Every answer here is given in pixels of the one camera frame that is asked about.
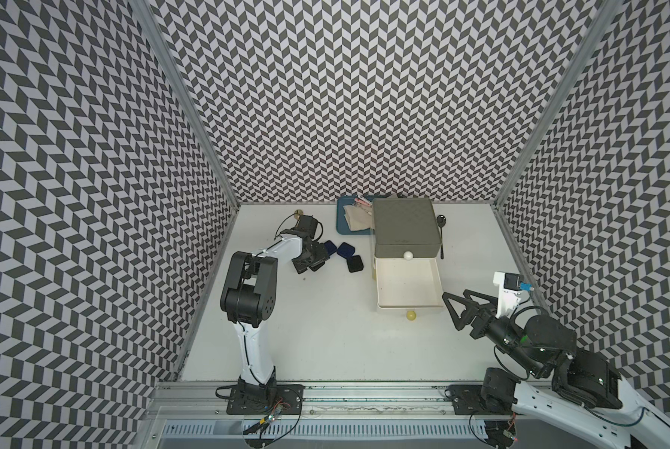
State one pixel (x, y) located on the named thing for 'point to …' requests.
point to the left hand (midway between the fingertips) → (317, 262)
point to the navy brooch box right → (345, 251)
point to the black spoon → (441, 222)
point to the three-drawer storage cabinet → (406, 267)
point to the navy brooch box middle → (329, 247)
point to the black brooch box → (355, 264)
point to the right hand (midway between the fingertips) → (452, 301)
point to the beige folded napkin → (358, 217)
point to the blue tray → (342, 224)
